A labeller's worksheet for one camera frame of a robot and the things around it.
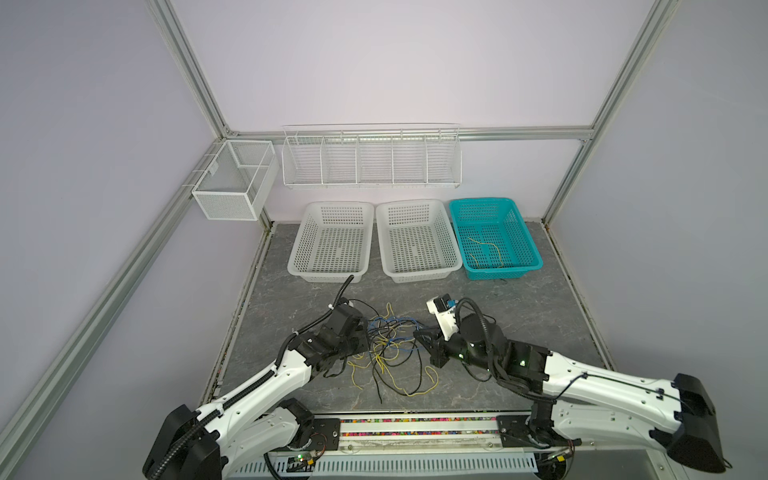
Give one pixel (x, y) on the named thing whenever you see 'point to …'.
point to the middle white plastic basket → (417, 240)
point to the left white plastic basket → (334, 244)
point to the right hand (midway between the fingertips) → (415, 337)
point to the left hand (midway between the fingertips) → (367, 340)
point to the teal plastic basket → (494, 240)
